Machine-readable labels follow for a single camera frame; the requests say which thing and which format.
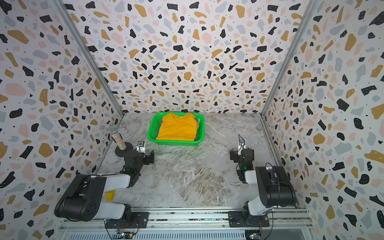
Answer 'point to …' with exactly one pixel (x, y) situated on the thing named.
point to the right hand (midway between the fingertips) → (242, 148)
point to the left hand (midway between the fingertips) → (145, 149)
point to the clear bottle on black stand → (123, 147)
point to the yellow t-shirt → (181, 126)
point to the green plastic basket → (154, 122)
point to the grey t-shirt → (198, 121)
